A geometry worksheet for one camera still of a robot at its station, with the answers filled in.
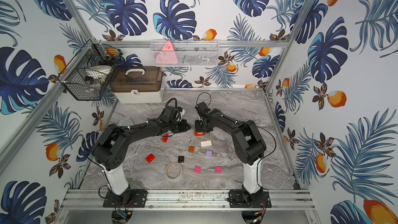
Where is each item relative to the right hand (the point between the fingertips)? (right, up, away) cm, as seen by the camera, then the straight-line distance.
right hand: (200, 129), depth 96 cm
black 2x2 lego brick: (-10, -15, -10) cm, 21 cm away
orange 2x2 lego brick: (-5, -11, -6) cm, 14 cm away
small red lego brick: (-21, -6, -2) cm, 22 cm away
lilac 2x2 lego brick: (+5, -13, -8) cm, 16 cm away
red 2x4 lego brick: (0, -3, -1) cm, 3 cm away
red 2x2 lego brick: (-28, -15, -9) cm, 33 cm away
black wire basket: (-63, +30, -11) cm, 71 cm away
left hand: (-5, +3, -4) cm, 7 cm away
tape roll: (-14, -20, -13) cm, 28 cm away
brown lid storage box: (-42, +29, +7) cm, 52 cm away
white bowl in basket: (-53, +33, -16) cm, 65 cm away
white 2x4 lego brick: (+3, -8, -5) cm, 10 cm away
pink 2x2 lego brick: (-1, -20, -14) cm, 24 cm away
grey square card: (-48, +4, +5) cm, 48 cm away
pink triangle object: (-19, +43, -6) cm, 48 cm away
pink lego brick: (+10, -19, -14) cm, 26 cm away
